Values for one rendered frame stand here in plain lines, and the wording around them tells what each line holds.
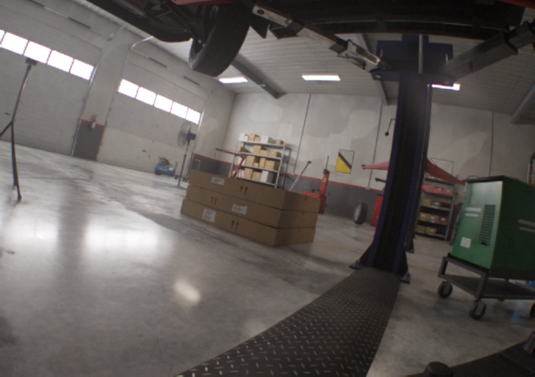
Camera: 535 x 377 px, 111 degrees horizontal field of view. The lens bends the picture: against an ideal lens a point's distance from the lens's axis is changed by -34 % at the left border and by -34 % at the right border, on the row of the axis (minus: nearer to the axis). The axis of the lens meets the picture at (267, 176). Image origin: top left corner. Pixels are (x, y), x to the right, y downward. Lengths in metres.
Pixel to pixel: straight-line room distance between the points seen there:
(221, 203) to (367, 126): 8.44
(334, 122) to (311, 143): 1.24
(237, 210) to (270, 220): 0.33
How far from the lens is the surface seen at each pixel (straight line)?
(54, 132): 9.22
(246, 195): 2.27
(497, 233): 1.54
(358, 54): 2.02
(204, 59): 2.23
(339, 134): 10.50
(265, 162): 10.94
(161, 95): 10.90
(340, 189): 10.05
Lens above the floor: 0.43
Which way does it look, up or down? 2 degrees up
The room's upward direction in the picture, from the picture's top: 13 degrees clockwise
